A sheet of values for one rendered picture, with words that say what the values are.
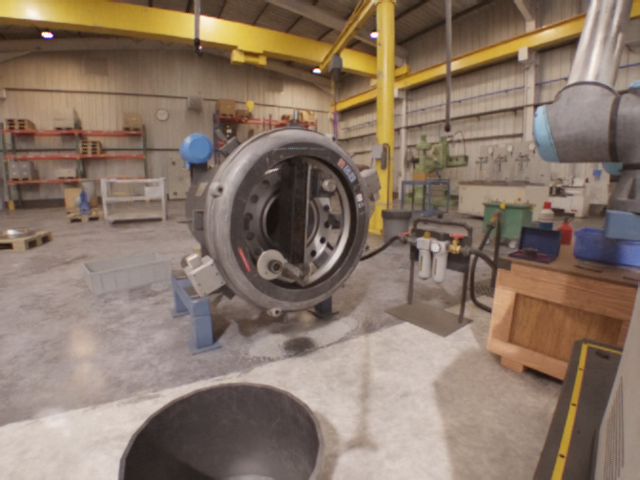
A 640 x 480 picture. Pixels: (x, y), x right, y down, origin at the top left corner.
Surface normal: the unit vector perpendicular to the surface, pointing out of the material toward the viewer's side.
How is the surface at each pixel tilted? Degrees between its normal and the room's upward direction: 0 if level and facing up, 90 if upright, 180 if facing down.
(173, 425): 87
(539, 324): 90
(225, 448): 87
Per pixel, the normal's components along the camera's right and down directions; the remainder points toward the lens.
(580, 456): 0.00, -0.98
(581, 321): -0.81, 0.11
